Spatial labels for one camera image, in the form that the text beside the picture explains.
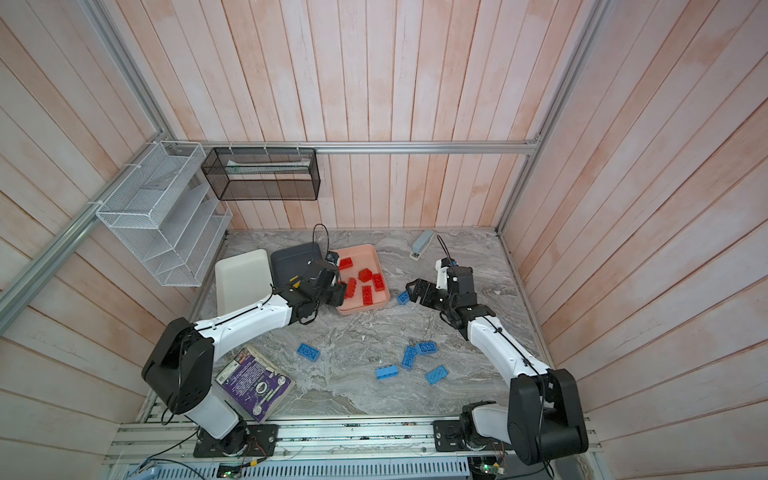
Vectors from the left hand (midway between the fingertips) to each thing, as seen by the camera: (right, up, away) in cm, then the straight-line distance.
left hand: (335, 289), depth 90 cm
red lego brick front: (+9, -3, +12) cm, 15 cm away
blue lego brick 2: (-8, -19, -1) cm, 21 cm away
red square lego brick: (+9, +3, +15) cm, 17 cm away
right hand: (+25, +1, -2) cm, 25 cm away
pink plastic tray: (+8, +10, +21) cm, 24 cm away
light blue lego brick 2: (+30, -24, -6) cm, 39 cm away
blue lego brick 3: (+28, -17, -3) cm, 33 cm away
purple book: (-21, -25, -10) cm, 34 cm away
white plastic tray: (-36, +1, +15) cm, 39 cm away
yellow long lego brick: (-16, +2, +11) cm, 19 cm away
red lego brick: (+14, +1, +14) cm, 20 cm away
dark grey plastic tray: (-20, +8, +21) cm, 30 cm away
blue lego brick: (+22, -4, +10) cm, 24 cm away
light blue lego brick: (+16, -23, -7) cm, 29 cm away
